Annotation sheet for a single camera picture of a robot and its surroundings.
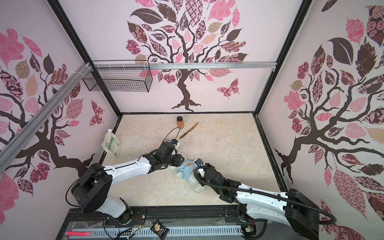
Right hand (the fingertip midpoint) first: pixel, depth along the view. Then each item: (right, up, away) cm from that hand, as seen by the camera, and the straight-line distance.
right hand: (198, 165), depth 80 cm
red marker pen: (-58, -30, -11) cm, 66 cm away
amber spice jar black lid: (-13, +24, +25) cm, 37 cm away
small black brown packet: (-18, -27, -12) cm, 35 cm away
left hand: (-10, +1, +7) cm, 12 cm away
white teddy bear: (-1, -8, -8) cm, 11 cm away
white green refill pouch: (-54, +11, +10) cm, 56 cm away
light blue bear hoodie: (-7, -1, 0) cm, 7 cm away
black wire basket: (-52, +55, +14) cm, 76 cm away
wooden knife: (-4, +21, +30) cm, 37 cm away
